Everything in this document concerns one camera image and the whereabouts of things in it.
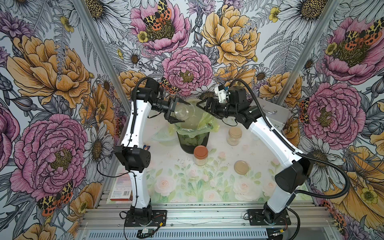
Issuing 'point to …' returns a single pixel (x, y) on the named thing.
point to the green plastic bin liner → (195, 131)
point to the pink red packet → (122, 189)
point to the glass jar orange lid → (200, 155)
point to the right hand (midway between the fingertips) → (200, 111)
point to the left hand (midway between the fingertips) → (187, 113)
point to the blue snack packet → (146, 148)
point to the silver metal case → (276, 114)
